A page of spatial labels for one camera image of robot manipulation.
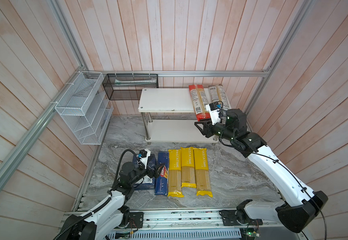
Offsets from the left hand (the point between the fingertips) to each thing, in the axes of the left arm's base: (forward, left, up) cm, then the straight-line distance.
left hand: (158, 161), depth 81 cm
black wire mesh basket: (+52, +24, +12) cm, 59 cm away
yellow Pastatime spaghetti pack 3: (-10, -25, -11) cm, 29 cm away
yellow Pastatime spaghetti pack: (-3, -9, -9) cm, 13 cm away
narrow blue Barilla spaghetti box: (-9, -2, -9) cm, 12 cm away
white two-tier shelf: (+46, -5, -12) cm, 48 cm away
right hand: (+10, -19, +22) cm, 31 cm away
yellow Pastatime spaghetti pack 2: (-5, -17, -11) cm, 21 cm away
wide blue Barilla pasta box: (-10, +6, -5) cm, 13 cm away
